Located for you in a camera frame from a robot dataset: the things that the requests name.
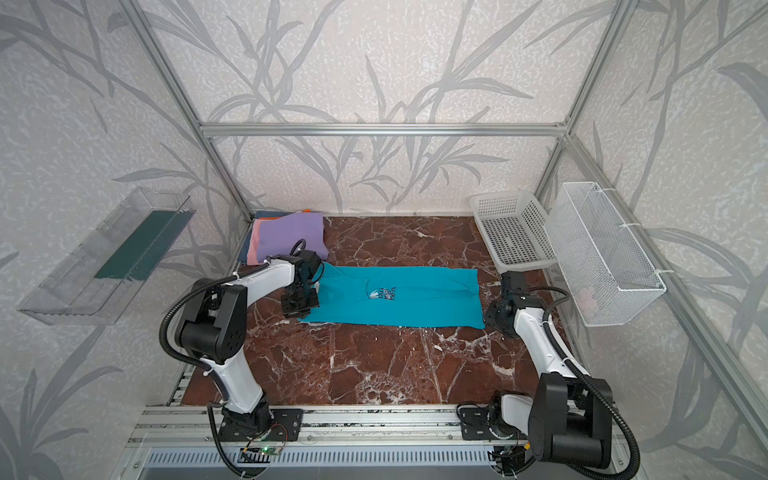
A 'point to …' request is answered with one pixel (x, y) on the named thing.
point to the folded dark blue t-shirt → (260, 215)
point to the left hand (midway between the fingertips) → (311, 305)
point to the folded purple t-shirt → (277, 236)
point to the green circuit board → (274, 449)
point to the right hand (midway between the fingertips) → (495, 311)
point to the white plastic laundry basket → (516, 230)
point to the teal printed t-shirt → (409, 297)
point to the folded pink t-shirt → (252, 254)
